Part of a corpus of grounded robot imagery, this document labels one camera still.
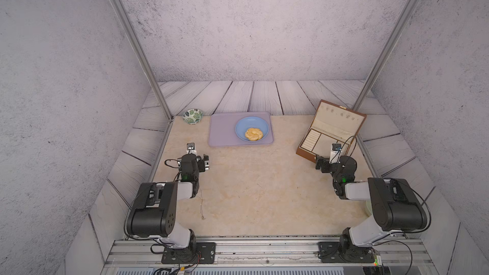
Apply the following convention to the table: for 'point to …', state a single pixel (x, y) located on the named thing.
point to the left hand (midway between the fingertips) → (196, 155)
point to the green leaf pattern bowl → (192, 116)
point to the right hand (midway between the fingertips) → (328, 153)
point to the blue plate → (251, 121)
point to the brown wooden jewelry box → (332, 124)
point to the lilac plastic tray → (223, 131)
